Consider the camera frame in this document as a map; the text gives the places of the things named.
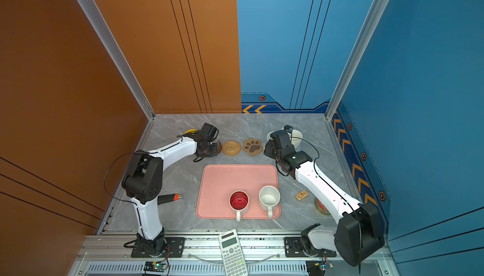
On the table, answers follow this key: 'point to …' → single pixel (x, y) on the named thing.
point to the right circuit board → (317, 268)
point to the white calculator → (232, 253)
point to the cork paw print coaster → (252, 146)
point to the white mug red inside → (239, 201)
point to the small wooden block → (302, 195)
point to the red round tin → (321, 208)
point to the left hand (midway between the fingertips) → (213, 149)
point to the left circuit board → (153, 266)
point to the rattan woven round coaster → (231, 148)
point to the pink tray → (215, 183)
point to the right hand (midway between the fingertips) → (268, 146)
